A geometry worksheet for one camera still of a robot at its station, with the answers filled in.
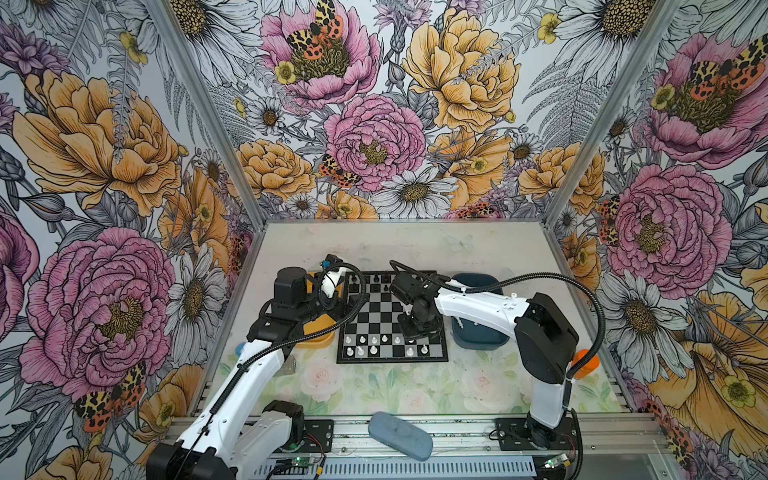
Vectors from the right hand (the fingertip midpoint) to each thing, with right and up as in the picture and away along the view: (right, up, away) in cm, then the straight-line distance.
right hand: (414, 344), depth 84 cm
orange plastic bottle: (+43, -3, -8) cm, 44 cm away
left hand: (-16, +15, -6) cm, 23 cm away
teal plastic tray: (+16, +3, -1) cm, 16 cm away
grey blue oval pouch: (-4, -18, -13) cm, 22 cm away
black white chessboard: (-11, +1, +5) cm, 12 cm away
